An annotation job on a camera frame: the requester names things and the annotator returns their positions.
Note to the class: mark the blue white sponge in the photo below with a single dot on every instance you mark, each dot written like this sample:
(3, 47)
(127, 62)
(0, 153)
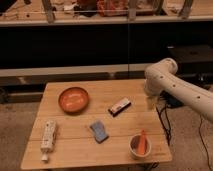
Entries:
(99, 132)

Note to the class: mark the orange carrot toy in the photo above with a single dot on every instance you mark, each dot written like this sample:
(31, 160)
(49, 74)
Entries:
(141, 150)

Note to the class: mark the white cup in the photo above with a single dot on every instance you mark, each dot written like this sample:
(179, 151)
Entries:
(133, 145)

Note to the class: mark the wooden table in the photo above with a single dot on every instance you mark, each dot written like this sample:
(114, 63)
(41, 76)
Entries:
(120, 126)

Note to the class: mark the orange bowl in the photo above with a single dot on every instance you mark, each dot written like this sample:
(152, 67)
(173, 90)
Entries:
(73, 100)

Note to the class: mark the black box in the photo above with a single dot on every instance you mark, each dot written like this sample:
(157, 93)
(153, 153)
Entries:
(193, 59)

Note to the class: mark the black and white eraser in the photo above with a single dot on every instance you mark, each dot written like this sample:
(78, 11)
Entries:
(119, 106)

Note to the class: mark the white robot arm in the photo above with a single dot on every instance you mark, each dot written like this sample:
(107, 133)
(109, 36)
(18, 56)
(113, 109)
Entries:
(161, 77)

